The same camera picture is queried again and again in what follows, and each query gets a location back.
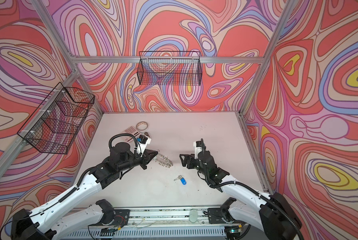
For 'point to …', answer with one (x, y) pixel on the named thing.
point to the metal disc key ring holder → (163, 160)
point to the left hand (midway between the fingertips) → (159, 152)
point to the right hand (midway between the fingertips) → (187, 157)
